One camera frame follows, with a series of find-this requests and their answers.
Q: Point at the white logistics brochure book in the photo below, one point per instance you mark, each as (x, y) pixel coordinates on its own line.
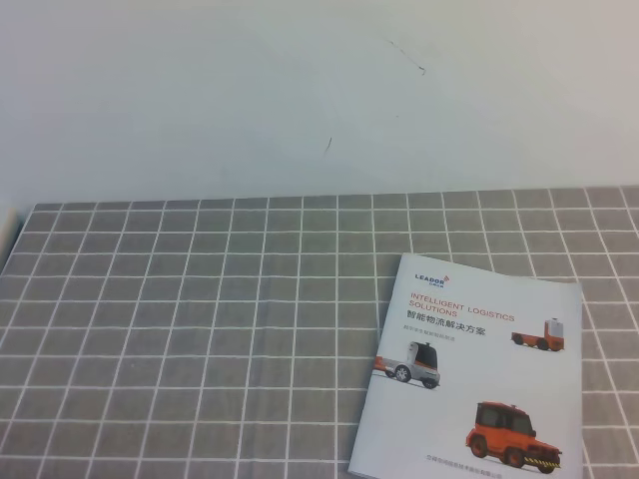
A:
(477, 375)

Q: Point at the grey checked tablecloth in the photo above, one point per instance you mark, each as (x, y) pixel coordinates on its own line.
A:
(234, 338)

